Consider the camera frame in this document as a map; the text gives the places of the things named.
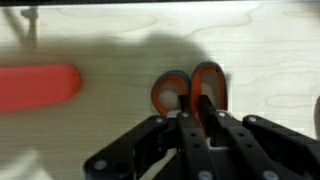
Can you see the long red plastic case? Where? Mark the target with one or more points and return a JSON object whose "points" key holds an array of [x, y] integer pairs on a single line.
{"points": [[36, 85]]}

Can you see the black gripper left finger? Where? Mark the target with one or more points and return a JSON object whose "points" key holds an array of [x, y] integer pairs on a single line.
{"points": [[196, 156]]}

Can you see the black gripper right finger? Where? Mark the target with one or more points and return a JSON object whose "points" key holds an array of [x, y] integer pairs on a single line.
{"points": [[253, 150]]}

